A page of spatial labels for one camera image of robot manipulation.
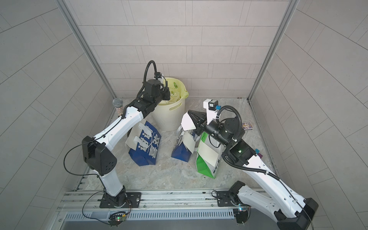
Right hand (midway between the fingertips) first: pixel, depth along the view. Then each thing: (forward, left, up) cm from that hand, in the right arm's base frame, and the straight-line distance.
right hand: (188, 114), depth 58 cm
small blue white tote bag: (-4, +2, -18) cm, 18 cm away
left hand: (+28, +10, -7) cm, 30 cm away
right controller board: (-32, -23, -44) cm, 59 cm away
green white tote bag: (-9, -9, -21) cm, 24 cm away
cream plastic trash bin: (+17, +12, -21) cm, 29 cm away
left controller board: (-29, +36, -37) cm, 60 cm away
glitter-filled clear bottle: (+16, +36, -6) cm, 39 cm away
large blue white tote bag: (0, +25, -22) cm, 33 cm away
